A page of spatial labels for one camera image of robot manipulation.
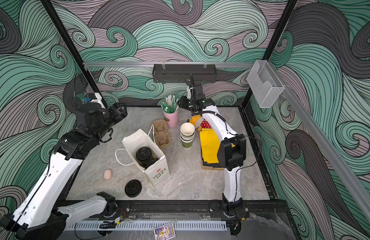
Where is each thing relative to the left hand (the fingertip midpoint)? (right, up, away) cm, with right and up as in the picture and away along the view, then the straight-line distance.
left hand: (122, 105), depth 64 cm
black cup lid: (+5, -26, +16) cm, 31 cm away
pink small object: (-17, -38, +20) cm, 46 cm away
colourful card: (+19, -57, +2) cm, 60 cm away
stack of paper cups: (+29, -15, +20) cm, 38 cm away
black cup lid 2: (+9, -29, +15) cm, 34 cm away
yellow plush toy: (+42, -9, +39) cm, 58 cm away
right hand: (+25, +4, +24) cm, 35 cm away
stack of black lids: (0, -43, +14) cm, 45 cm away
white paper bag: (+14, -32, +7) cm, 35 cm away
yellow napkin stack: (+44, -21, +29) cm, 57 cm away
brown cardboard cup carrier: (+13, -19, +35) cm, 42 cm away
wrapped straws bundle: (+18, +4, +35) cm, 39 cm away
